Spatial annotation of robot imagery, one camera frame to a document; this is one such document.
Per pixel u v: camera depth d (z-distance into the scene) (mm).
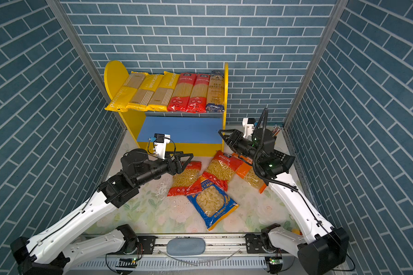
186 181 887
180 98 727
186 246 709
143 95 739
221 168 935
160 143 570
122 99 720
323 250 369
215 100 715
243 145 612
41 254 377
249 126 642
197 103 692
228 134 631
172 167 560
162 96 737
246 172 941
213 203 825
